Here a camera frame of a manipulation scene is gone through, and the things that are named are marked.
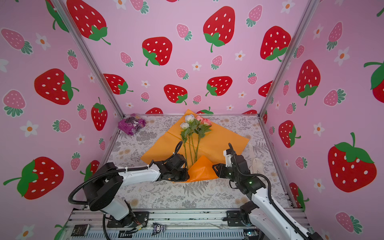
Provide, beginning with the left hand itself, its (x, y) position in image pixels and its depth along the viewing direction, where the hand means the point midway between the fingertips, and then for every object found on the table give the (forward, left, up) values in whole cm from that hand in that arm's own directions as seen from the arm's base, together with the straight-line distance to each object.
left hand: (190, 177), depth 86 cm
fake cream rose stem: (+38, +6, +2) cm, 38 cm away
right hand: (+2, -12, +10) cm, 16 cm away
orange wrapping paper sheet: (+17, -7, -2) cm, 18 cm away
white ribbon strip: (+8, -41, -1) cm, 42 cm away
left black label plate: (-26, +52, -1) cm, 58 cm away
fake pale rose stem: (+37, -5, -1) cm, 37 cm away
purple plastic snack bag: (+38, +45, +4) cm, 59 cm away
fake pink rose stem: (+41, -12, +2) cm, 43 cm away
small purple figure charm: (-25, +15, 0) cm, 29 cm away
